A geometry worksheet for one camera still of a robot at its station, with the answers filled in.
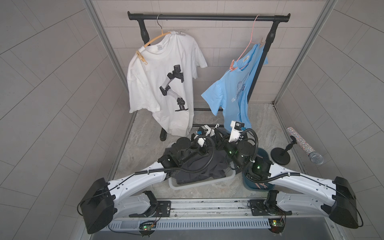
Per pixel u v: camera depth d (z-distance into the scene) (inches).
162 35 25.0
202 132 22.1
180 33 26.8
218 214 27.9
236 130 22.6
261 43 29.0
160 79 29.4
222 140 22.8
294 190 18.5
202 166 29.6
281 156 34.3
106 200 15.2
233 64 25.1
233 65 25.1
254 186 30.2
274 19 23.1
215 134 25.9
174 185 28.1
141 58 23.2
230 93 29.2
